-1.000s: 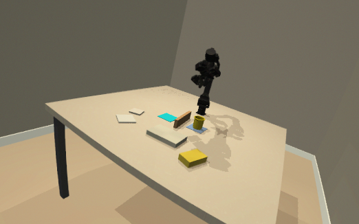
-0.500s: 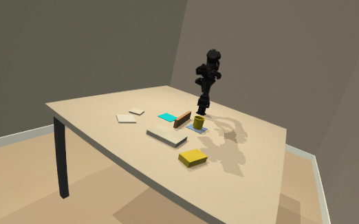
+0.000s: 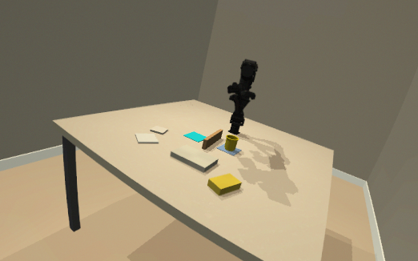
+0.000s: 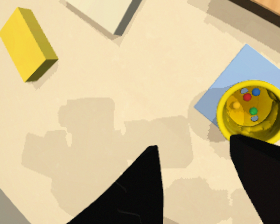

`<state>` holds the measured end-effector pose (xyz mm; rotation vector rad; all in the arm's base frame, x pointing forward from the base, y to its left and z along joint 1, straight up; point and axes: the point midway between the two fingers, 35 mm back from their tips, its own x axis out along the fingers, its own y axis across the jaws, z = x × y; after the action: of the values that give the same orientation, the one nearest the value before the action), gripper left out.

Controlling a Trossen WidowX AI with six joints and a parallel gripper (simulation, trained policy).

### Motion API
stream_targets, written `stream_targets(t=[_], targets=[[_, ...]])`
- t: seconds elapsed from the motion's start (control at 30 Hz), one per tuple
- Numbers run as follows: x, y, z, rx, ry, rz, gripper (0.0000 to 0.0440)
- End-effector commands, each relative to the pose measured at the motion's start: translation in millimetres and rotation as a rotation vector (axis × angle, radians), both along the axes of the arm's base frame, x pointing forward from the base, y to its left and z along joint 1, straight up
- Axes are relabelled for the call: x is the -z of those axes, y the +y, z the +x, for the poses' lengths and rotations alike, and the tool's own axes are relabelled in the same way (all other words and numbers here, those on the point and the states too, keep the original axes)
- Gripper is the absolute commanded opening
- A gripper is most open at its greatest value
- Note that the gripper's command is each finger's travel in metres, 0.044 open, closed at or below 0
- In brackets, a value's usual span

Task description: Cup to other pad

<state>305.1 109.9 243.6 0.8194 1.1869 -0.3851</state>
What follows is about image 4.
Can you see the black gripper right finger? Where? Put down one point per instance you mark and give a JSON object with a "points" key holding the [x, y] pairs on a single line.
{"points": [[257, 163]]}

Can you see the red marble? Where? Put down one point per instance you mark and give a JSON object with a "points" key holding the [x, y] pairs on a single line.
{"points": [[246, 97]]}

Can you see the yellow rectangular block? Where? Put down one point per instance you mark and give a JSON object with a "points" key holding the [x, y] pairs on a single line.
{"points": [[27, 45]]}

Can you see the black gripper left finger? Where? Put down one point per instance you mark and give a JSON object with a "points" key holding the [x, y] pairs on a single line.
{"points": [[137, 197]]}

